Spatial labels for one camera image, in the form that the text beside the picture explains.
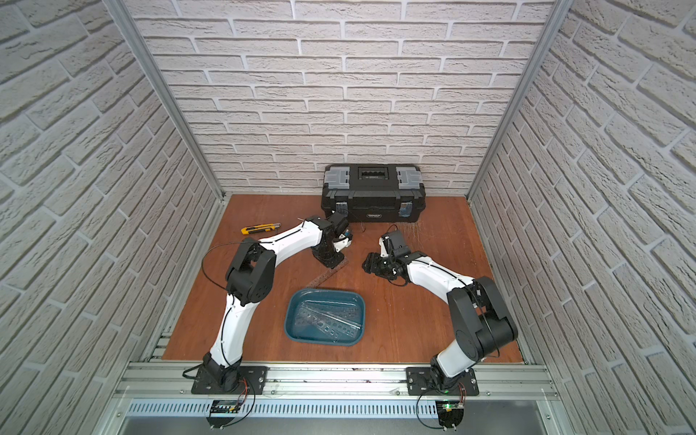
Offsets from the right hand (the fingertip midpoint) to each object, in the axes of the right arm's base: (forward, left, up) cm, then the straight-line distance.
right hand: (372, 266), depth 91 cm
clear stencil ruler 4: (-17, +15, -5) cm, 23 cm away
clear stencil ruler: (-2, +20, -5) cm, 21 cm away
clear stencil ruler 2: (-19, +10, -6) cm, 22 cm away
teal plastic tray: (-10, +8, -4) cm, 13 cm away
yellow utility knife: (+23, +40, -4) cm, 47 cm away
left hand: (+5, +13, -4) cm, 14 cm away
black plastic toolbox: (+26, -3, +10) cm, 28 cm away
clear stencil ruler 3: (-14, +22, -5) cm, 27 cm away
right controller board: (-42, -17, -6) cm, 46 cm away
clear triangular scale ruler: (-15, +10, -5) cm, 19 cm away
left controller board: (-36, +45, -8) cm, 58 cm away
